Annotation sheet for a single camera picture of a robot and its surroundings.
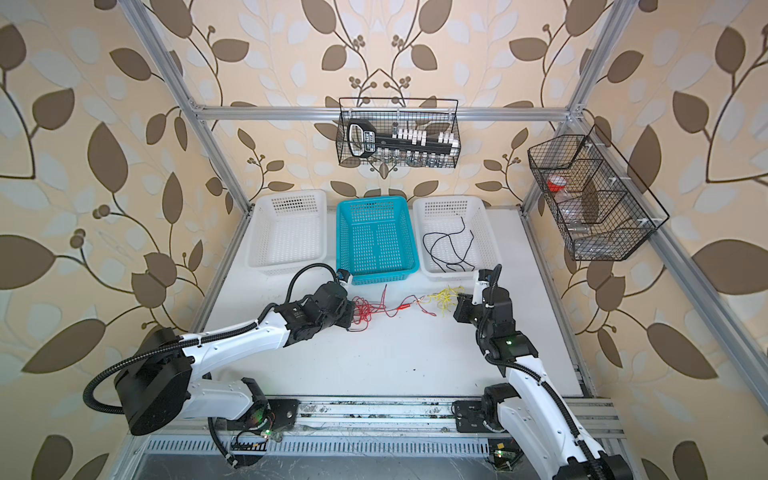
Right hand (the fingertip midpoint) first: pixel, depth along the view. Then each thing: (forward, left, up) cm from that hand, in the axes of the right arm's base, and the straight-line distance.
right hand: (461, 298), depth 83 cm
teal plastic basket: (+32, +25, -12) cm, 42 cm away
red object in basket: (+23, -27, +21) cm, 40 cm away
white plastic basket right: (+31, -5, -11) cm, 33 cm away
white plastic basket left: (+37, +59, -11) cm, 70 cm away
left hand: (+1, +31, -3) cm, 31 cm away
